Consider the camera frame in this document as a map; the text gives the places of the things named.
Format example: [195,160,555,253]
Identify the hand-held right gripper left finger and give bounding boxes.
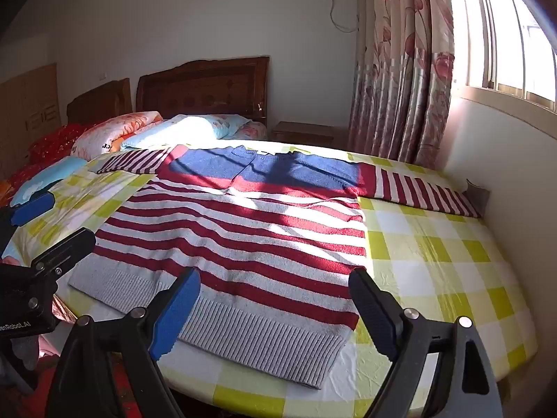
[46,266,202,418]

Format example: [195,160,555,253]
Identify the wooden nightstand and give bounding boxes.
[272,121,349,145]

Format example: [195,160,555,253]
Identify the small dark wooden headboard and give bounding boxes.
[66,78,132,126]

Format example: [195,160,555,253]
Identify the pink floral curtain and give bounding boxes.
[347,0,455,168]

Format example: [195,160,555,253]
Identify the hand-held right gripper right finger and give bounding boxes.
[348,267,505,418]

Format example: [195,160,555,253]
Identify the light blue cartoon pillow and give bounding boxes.
[9,157,88,207]

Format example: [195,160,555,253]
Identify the brown cardboard sheet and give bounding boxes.
[0,63,60,175]

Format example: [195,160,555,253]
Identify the light blue floral pillow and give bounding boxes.
[119,114,251,149]

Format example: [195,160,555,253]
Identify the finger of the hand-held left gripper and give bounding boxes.
[0,192,55,228]
[30,227,96,280]

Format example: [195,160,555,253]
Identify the red patterned blanket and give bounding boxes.
[9,123,88,192]

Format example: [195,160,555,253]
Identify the yellow white checked tablecloth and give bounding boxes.
[2,139,540,418]

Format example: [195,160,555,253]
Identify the large dark wooden headboard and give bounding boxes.
[136,56,270,129]

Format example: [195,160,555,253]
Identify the floral orange white pillow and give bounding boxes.
[70,111,164,160]

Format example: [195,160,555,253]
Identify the red grey striped knit sweater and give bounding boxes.
[69,145,483,390]

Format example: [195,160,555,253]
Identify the window with metal bars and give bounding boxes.
[448,0,557,109]

